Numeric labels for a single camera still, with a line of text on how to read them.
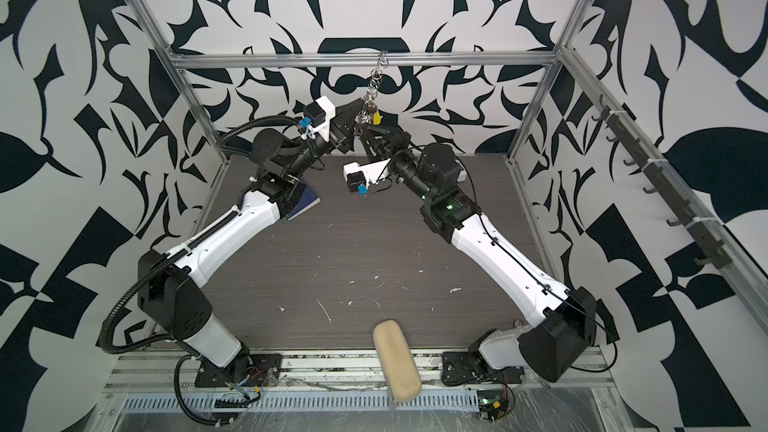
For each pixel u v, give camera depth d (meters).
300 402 0.65
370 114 0.60
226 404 0.73
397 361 0.73
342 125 0.57
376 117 0.60
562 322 0.39
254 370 0.73
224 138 1.15
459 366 0.74
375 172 0.56
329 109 0.51
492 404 0.71
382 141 0.57
